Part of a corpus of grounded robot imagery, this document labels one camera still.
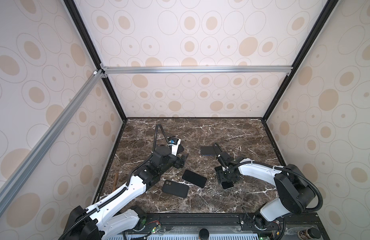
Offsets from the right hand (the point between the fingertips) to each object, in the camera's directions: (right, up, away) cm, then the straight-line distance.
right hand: (224, 179), depth 90 cm
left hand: (-23, +19, -14) cm, 32 cm away
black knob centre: (-15, -15, -26) cm, 34 cm away
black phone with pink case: (-18, +1, -2) cm, 18 cm away
